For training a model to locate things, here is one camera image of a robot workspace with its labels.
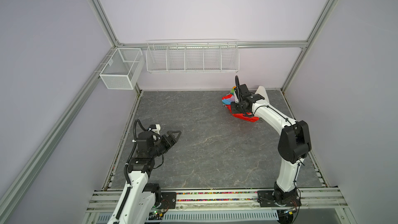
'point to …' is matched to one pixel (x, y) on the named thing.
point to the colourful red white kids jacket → (227, 101)
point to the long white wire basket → (193, 55)
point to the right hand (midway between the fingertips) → (235, 108)
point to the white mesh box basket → (123, 69)
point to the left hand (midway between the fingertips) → (178, 137)
